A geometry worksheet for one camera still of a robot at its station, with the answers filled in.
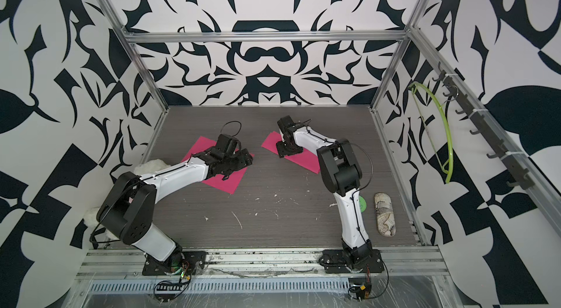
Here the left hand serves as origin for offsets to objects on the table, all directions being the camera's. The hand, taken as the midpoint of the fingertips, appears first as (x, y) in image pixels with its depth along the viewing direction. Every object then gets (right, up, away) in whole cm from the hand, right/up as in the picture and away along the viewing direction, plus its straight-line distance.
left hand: (245, 156), depth 92 cm
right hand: (+17, +3, +11) cm, 21 cm away
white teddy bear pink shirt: (-38, -4, -7) cm, 39 cm away
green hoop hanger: (+65, +2, -26) cm, 70 cm away
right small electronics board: (+41, -41, -21) cm, 62 cm away
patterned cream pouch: (+53, -20, -10) cm, 58 cm away
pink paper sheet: (+25, -2, +6) cm, 26 cm away
